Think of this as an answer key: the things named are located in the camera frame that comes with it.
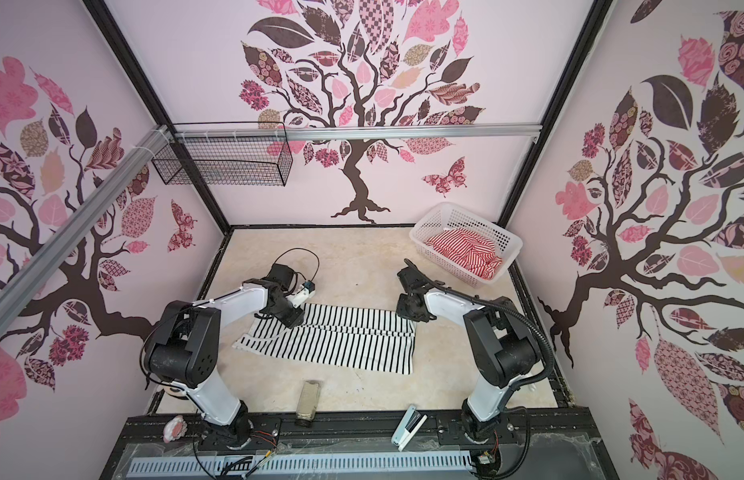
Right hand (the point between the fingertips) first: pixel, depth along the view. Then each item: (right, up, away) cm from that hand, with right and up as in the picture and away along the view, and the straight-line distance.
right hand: (406, 308), depth 95 cm
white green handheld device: (-1, -26, -22) cm, 34 cm away
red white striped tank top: (+26, +18, +11) cm, 34 cm away
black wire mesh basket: (-72, +56, +27) cm, 95 cm away
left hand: (-36, -4, -1) cm, 37 cm away
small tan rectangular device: (-28, -22, -18) cm, 40 cm away
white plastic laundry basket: (+11, +32, +18) cm, 38 cm away
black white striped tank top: (-10, -8, -5) cm, 14 cm away
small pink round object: (-58, -25, -24) cm, 68 cm away
